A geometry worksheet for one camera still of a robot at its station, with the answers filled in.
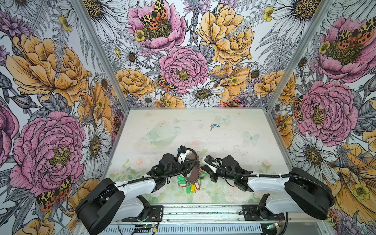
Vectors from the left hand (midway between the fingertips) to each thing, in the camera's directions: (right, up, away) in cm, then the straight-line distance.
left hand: (194, 165), depth 83 cm
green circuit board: (-22, -26, -11) cm, 36 cm away
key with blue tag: (+14, +21, +29) cm, 39 cm away
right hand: (+5, -3, 0) cm, 6 cm away
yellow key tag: (-1, -13, 0) cm, 13 cm away
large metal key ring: (-3, -10, +1) cm, 10 cm away
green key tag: (-8, -8, +4) cm, 12 cm away
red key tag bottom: (+2, -12, 0) cm, 12 cm away
